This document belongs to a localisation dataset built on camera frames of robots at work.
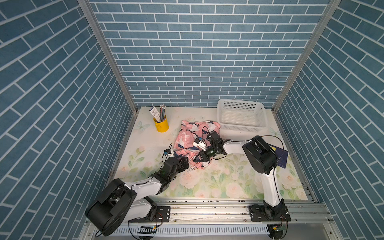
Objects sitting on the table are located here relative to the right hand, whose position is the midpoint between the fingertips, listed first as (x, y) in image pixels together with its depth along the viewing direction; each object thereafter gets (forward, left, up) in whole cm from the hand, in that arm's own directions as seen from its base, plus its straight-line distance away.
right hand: (196, 161), depth 92 cm
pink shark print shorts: (+20, +7, +3) cm, 22 cm away
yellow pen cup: (+20, +25, +7) cm, 33 cm away
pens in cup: (+28, +25, +17) cm, 41 cm away
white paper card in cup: (+25, +30, +14) cm, 42 cm away
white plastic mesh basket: (+42, -32, 0) cm, 53 cm away
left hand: (-2, +5, +3) cm, 6 cm away
